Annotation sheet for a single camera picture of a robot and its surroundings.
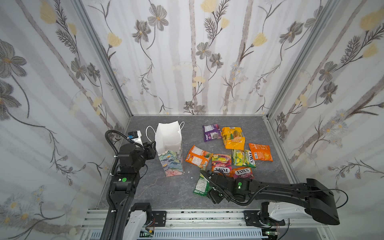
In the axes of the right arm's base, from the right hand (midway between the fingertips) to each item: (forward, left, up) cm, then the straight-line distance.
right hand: (206, 189), depth 77 cm
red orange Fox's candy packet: (+16, -10, -4) cm, 20 cm away
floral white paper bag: (+26, +23, +7) cm, 35 cm away
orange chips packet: (+25, -37, -3) cm, 45 cm away
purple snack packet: (+42, -5, -6) cm, 43 cm away
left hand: (+18, +30, +19) cm, 40 cm away
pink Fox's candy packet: (+12, -23, -4) cm, 26 cm away
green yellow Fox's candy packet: (+21, -23, -4) cm, 31 cm away
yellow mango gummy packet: (+35, -19, -2) cm, 40 cm away
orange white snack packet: (+22, +4, -6) cm, 23 cm away
